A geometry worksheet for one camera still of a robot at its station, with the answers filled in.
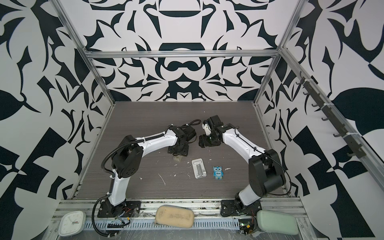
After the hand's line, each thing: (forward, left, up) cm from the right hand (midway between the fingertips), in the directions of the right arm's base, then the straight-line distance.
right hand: (205, 141), depth 87 cm
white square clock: (-38, +61, -4) cm, 72 cm away
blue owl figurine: (-15, -7, -9) cm, 19 cm away
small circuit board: (-40, -17, -12) cm, 45 cm away
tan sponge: (-36, +15, -5) cm, 39 cm away
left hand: (-2, +13, -6) cm, 15 cm away
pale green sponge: (-38, -28, -6) cm, 47 cm away
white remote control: (-6, +16, -7) cm, 19 cm away
